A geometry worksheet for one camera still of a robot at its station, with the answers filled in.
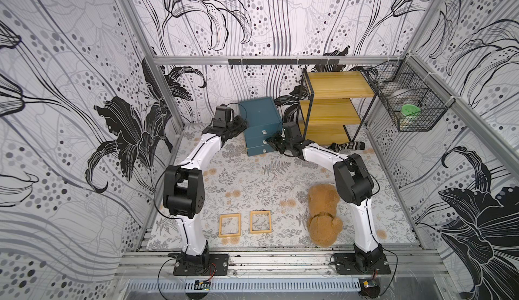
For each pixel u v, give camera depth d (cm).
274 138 88
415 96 78
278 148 88
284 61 91
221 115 70
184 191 50
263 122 89
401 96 78
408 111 78
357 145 108
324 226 73
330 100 100
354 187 56
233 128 79
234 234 80
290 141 78
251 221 83
